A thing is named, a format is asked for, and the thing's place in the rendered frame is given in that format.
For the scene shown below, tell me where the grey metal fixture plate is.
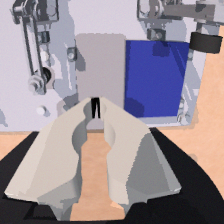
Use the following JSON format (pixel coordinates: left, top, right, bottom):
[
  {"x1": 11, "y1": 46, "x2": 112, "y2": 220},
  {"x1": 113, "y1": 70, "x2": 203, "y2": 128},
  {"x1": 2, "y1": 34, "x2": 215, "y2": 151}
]
[{"x1": 0, "y1": 0, "x2": 207, "y2": 132}]

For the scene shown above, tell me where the blue flat plate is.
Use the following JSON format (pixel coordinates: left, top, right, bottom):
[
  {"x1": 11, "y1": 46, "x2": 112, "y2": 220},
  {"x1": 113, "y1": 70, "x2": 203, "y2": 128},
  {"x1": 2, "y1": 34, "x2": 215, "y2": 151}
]
[{"x1": 123, "y1": 39, "x2": 189, "y2": 118}]

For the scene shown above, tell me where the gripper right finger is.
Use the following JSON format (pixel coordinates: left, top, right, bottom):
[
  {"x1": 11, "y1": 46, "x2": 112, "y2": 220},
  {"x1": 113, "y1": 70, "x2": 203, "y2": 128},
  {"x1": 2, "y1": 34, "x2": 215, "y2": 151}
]
[{"x1": 97, "y1": 96, "x2": 224, "y2": 224}]

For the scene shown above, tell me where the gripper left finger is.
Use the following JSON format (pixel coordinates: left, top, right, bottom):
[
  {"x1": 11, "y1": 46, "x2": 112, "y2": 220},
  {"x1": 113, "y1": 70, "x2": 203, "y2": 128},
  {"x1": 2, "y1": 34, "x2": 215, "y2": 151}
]
[{"x1": 0, "y1": 96, "x2": 97, "y2": 224}]

